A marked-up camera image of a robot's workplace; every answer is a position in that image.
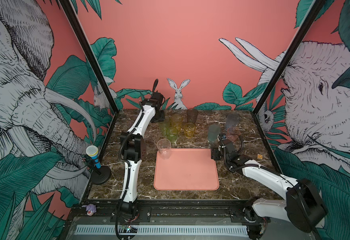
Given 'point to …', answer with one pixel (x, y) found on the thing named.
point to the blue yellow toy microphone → (101, 175)
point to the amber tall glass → (177, 122)
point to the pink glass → (234, 138)
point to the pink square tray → (187, 169)
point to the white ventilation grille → (164, 230)
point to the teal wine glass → (213, 131)
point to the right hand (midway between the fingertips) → (214, 147)
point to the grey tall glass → (232, 119)
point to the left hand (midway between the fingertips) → (160, 116)
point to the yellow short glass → (189, 128)
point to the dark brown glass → (192, 115)
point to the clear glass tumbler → (164, 146)
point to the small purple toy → (90, 208)
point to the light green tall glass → (164, 128)
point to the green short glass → (172, 133)
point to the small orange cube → (259, 156)
